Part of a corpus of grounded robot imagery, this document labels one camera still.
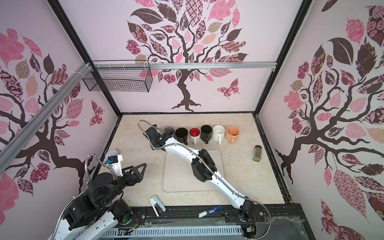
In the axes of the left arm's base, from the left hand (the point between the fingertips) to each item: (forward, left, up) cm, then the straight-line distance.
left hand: (141, 169), depth 69 cm
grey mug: (+32, -9, -11) cm, 34 cm away
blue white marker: (-16, -29, -19) cm, 38 cm away
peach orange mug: (+31, -51, -13) cm, 61 cm away
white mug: (+33, -25, -18) cm, 45 cm away
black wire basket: (+80, +34, -4) cm, 87 cm away
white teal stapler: (-13, -6, -18) cm, 23 cm away
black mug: (+31, -33, -13) cm, 47 cm away
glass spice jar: (+17, -66, -16) cm, 70 cm away
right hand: (+26, -1, -14) cm, 29 cm away
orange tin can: (+17, +28, -16) cm, 36 cm away
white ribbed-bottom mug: (+32, -42, -15) cm, 55 cm away
